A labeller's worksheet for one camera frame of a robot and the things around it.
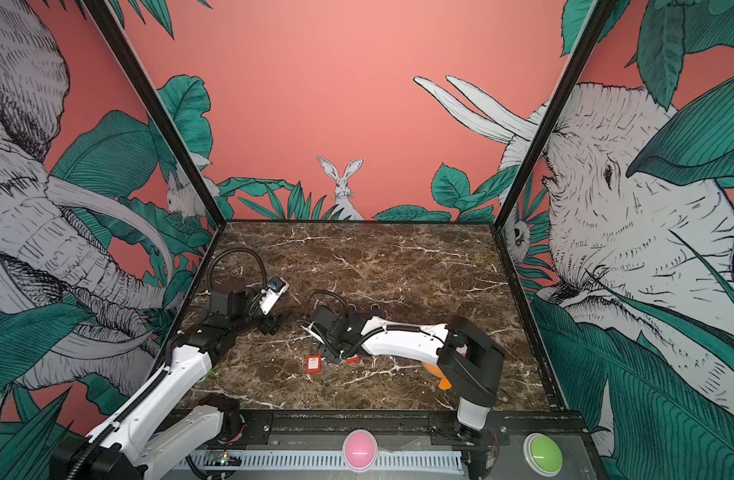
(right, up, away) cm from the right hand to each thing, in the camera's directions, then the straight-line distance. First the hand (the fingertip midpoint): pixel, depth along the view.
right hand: (326, 339), depth 82 cm
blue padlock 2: (+14, +5, +13) cm, 20 cm away
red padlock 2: (+8, -7, +3) cm, 11 cm away
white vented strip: (-1, -25, -12) cm, 28 cm away
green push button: (+54, -24, -12) cm, 60 cm away
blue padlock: (+6, +6, +13) cm, 16 cm away
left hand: (-13, +12, 0) cm, 18 cm away
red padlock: (-4, -8, +2) cm, 9 cm away
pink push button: (+10, -23, -12) cm, 28 cm away
